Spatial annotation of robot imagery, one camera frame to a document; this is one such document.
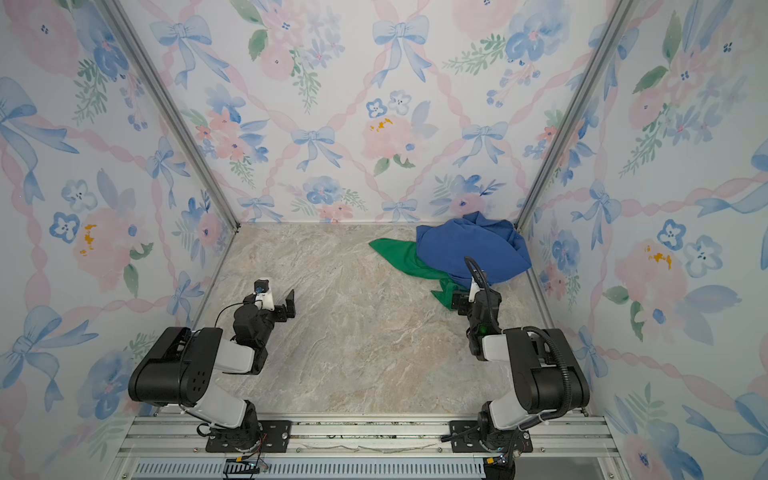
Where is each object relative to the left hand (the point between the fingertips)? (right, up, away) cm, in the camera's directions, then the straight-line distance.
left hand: (278, 288), depth 91 cm
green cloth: (+39, +11, +18) cm, 45 cm away
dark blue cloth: (+70, +14, +10) cm, 72 cm away
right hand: (+61, 0, +2) cm, 61 cm away
